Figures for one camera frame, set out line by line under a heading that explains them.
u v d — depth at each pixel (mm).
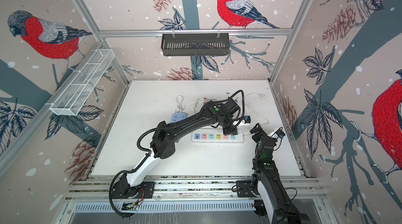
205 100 1070
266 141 658
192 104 1045
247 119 728
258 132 775
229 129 756
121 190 642
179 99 1104
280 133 707
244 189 730
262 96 1100
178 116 981
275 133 725
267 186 553
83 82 786
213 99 1080
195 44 1055
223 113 653
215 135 901
